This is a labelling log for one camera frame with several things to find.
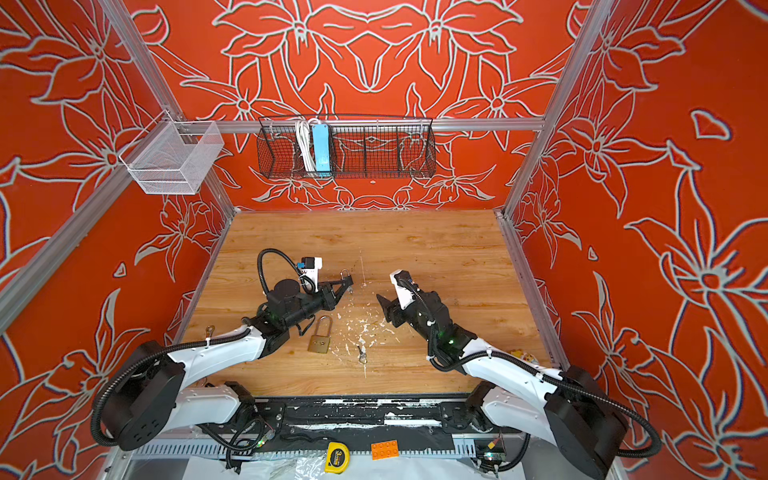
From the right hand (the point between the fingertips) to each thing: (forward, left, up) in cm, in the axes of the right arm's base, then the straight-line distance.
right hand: (383, 289), depth 78 cm
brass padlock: (-9, +19, -15) cm, 26 cm away
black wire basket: (+46, +6, +14) cm, 49 cm away
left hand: (+2, +9, +1) cm, 9 cm away
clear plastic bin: (+39, +66, +16) cm, 78 cm away
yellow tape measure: (-35, +11, -14) cm, 40 cm away
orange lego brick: (-34, 0, -15) cm, 37 cm away
